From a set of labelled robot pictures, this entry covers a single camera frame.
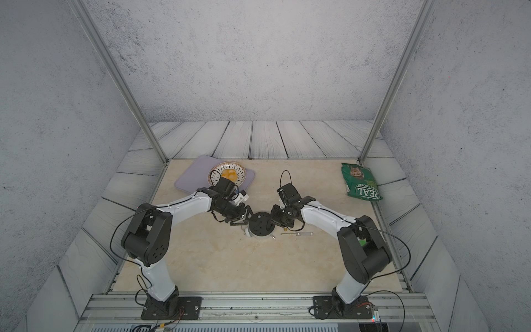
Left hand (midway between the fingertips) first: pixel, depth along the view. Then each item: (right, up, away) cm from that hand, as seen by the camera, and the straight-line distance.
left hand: (254, 221), depth 87 cm
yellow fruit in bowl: (-15, +20, +24) cm, 34 cm away
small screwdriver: (+19, -6, +4) cm, 21 cm away
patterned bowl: (-23, +21, +27) cm, 42 cm away
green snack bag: (+53, +16, +20) cm, 59 cm away
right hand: (+7, 0, 0) cm, 7 cm away
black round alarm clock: (+2, -2, +2) cm, 4 cm away
